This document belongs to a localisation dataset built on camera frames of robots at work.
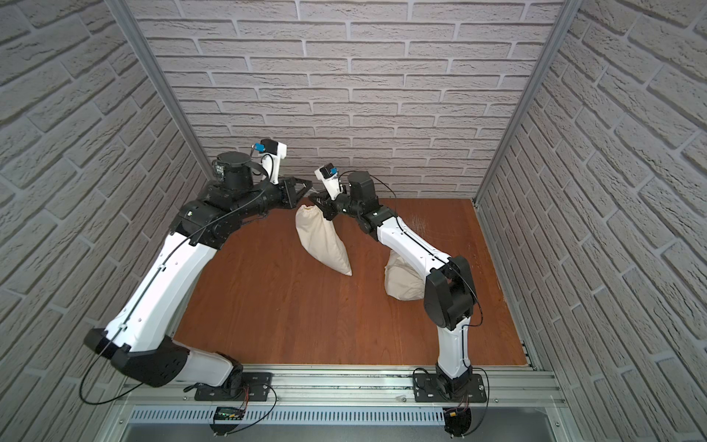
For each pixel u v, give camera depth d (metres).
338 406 0.73
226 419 0.72
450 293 0.50
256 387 0.73
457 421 0.70
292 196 0.54
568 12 0.69
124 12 0.70
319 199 0.73
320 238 0.86
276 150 0.55
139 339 0.38
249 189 0.49
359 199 0.65
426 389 0.73
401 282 0.83
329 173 0.68
